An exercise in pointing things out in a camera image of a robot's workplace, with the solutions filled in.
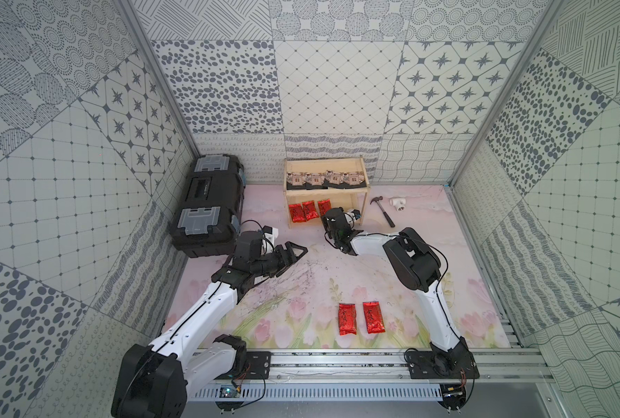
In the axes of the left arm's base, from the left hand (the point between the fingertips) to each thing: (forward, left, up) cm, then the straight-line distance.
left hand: (301, 250), depth 78 cm
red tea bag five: (-14, -23, -17) cm, 32 cm away
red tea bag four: (-15, -15, -16) cm, 27 cm away
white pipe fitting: (+33, -40, -15) cm, 54 cm away
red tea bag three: (+29, -7, -13) cm, 32 cm away
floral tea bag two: (+27, -4, +4) cm, 28 cm away
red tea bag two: (+27, -1, -13) cm, 29 cm away
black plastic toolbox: (+11, +32, +1) cm, 34 cm away
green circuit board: (-34, +19, -20) cm, 44 cm away
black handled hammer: (+37, -31, -17) cm, 51 cm away
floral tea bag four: (+28, -18, +4) cm, 33 cm away
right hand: (+25, -6, -13) cm, 29 cm away
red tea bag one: (+25, +4, -13) cm, 28 cm away
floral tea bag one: (+27, +3, +4) cm, 28 cm away
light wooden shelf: (+38, -15, +2) cm, 41 cm away
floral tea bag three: (+28, -10, +4) cm, 30 cm away
